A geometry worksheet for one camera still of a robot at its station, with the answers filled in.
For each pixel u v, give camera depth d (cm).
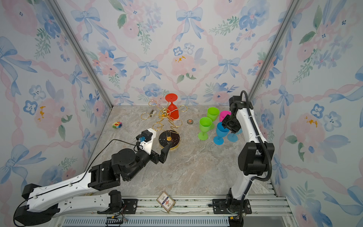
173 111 78
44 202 41
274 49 84
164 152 53
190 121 110
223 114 98
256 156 48
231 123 73
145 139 47
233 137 101
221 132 86
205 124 92
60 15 72
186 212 73
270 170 42
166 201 75
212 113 96
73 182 43
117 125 107
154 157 52
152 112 113
